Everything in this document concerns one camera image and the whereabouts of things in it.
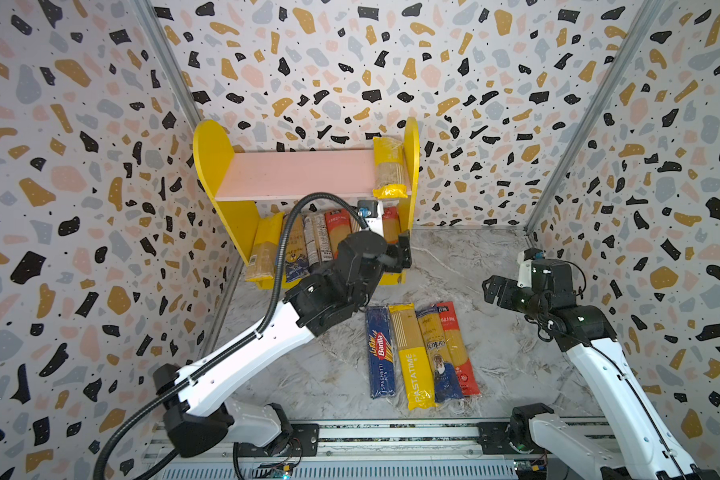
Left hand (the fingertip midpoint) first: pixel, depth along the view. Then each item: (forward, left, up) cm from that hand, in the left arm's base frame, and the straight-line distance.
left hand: (395, 227), depth 61 cm
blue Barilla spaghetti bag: (-4, +3, -40) cm, 41 cm away
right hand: (-2, -26, -17) cm, 32 cm away
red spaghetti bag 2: (-16, -21, -42) cm, 50 cm away
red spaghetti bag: (+30, -2, -28) cm, 41 cm away
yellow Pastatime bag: (-5, -5, -42) cm, 42 cm away
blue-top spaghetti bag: (-19, -15, -39) cm, 46 cm away
